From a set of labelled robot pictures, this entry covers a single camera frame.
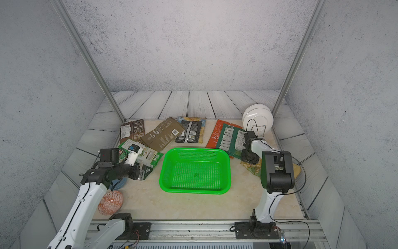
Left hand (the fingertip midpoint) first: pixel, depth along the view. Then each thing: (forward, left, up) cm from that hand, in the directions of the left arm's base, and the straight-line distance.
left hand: (146, 166), depth 77 cm
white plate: (+34, -65, -2) cm, 74 cm away
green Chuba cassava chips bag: (+14, +6, -16) cm, 22 cm away
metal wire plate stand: (+28, -65, -3) cm, 71 cm away
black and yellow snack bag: (+34, -23, -12) cm, 43 cm away
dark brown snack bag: (+38, +22, -16) cm, 47 cm away
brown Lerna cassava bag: (+31, -2, -13) cm, 34 cm away
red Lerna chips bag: (+28, -36, -15) cm, 48 cm away
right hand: (+11, -56, -15) cm, 59 cm away
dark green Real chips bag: (+25, -48, -14) cm, 56 cm away
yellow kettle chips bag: (+7, -59, -14) cm, 61 cm away
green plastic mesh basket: (+5, -23, -17) cm, 29 cm away
